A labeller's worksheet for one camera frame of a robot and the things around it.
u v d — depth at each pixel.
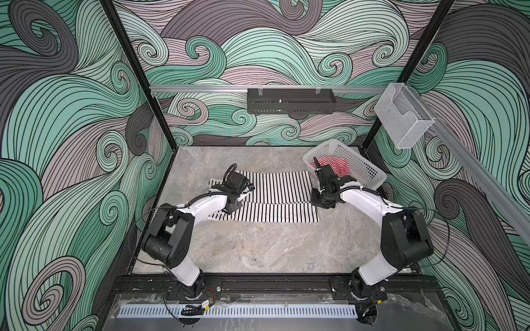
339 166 1.07
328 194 0.67
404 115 0.79
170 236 0.45
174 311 0.70
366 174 1.02
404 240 0.44
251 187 0.84
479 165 0.60
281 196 1.43
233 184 0.73
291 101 0.96
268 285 0.75
